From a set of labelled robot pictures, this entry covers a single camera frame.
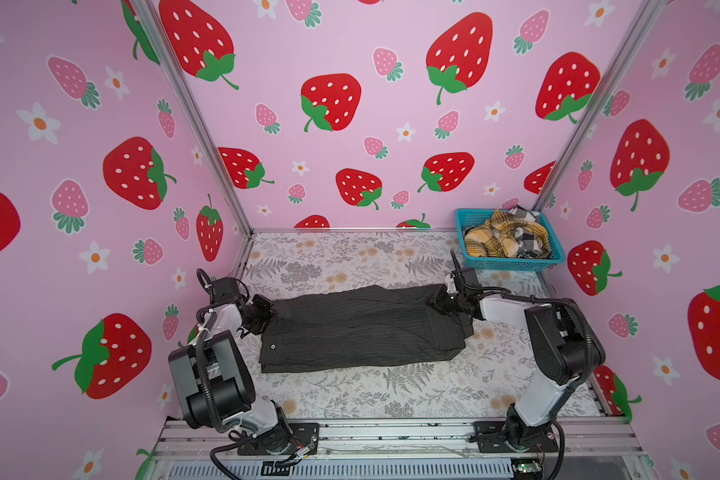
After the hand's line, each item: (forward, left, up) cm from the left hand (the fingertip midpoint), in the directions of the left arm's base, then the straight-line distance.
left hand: (276, 307), depth 91 cm
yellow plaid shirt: (+28, -73, +4) cm, 79 cm away
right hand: (+5, -47, -3) cm, 48 cm away
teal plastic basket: (+40, -67, +1) cm, 78 cm away
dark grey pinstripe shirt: (-4, -30, -4) cm, 30 cm away
